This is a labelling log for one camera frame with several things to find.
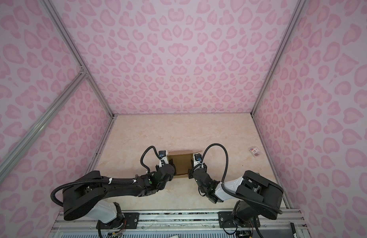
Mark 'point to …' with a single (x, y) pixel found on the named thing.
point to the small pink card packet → (254, 151)
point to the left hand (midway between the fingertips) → (174, 159)
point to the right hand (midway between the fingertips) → (190, 160)
